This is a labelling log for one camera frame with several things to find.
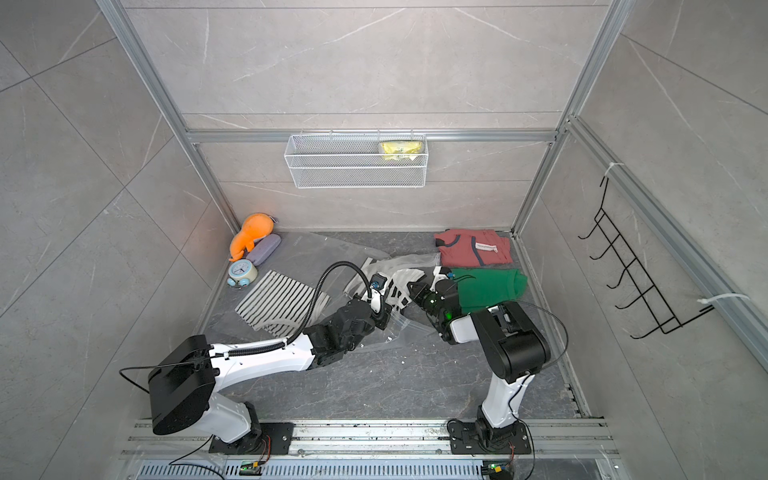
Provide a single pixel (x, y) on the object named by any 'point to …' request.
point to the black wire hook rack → (635, 272)
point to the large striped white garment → (281, 305)
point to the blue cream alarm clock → (241, 271)
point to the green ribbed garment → (480, 288)
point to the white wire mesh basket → (357, 161)
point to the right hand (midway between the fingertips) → (408, 283)
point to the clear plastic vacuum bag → (346, 289)
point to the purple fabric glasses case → (264, 248)
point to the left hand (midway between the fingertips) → (389, 288)
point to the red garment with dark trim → (473, 248)
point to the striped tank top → (404, 262)
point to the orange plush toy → (256, 226)
